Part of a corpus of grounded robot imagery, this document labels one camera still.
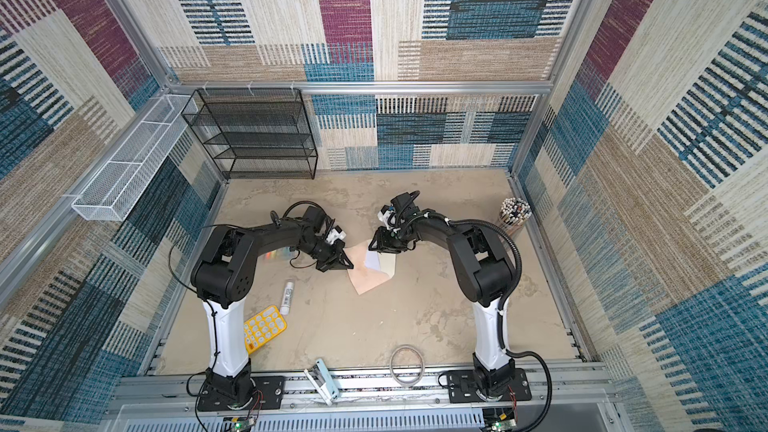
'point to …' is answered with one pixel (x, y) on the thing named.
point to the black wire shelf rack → (255, 133)
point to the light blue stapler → (321, 380)
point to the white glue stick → (286, 302)
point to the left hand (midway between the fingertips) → (353, 262)
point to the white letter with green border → (372, 260)
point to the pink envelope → (362, 277)
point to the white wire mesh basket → (113, 187)
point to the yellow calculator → (262, 328)
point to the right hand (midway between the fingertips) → (375, 250)
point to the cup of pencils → (513, 214)
